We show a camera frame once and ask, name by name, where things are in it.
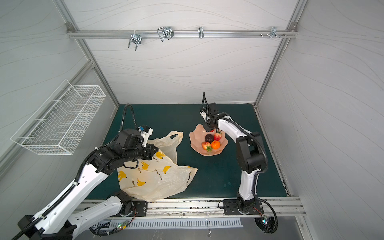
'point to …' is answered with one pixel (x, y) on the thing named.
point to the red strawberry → (206, 146)
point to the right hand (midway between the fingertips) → (209, 123)
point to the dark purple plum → (209, 138)
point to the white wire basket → (60, 124)
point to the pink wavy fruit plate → (197, 137)
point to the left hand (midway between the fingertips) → (156, 150)
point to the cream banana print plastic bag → (160, 177)
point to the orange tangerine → (215, 144)
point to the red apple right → (217, 136)
